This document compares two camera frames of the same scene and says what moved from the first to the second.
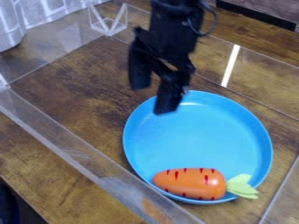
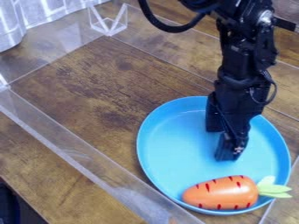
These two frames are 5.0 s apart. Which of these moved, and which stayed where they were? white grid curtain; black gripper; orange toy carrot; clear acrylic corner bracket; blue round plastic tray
Moved: black gripper; blue round plastic tray; orange toy carrot
Stayed: white grid curtain; clear acrylic corner bracket
